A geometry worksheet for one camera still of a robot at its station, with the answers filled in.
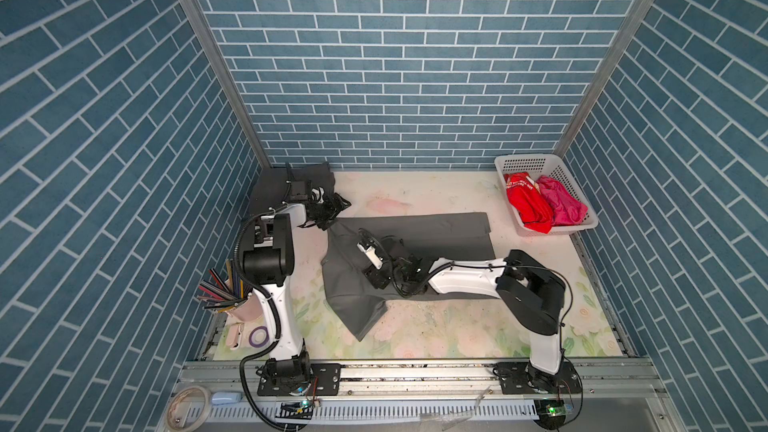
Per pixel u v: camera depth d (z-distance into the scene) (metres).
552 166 1.13
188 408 0.71
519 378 0.74
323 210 0.94
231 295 0.79
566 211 0.98
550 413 0.70
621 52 0.86
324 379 0.74
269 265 0.56
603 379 0.76
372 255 0.71
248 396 0.69
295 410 0.71
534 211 0.96
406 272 0.68
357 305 0.86
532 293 0.50
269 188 1.08
